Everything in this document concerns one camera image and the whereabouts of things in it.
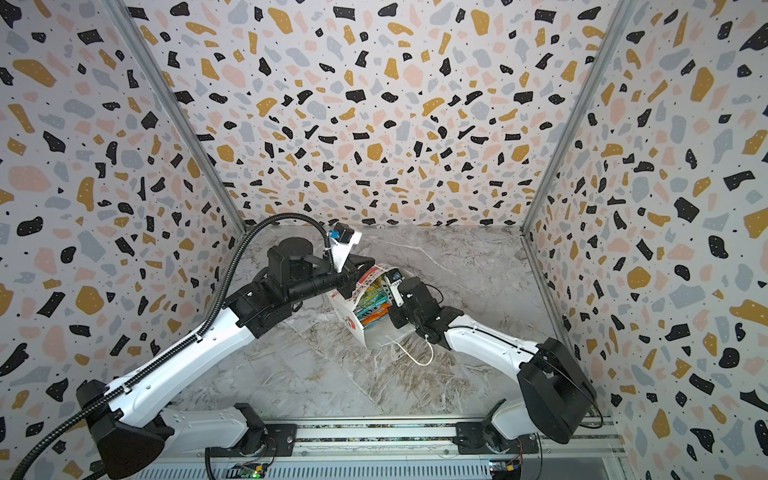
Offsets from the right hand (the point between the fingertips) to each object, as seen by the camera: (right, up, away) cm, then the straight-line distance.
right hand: (389, 295), depth 84 cm
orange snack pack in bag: (-4, -6, +2) cm, 8 cm away
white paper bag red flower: (-1, -10, -4) cm, 11 cm away
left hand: (-3, +11, -20) cm, 23 cm away
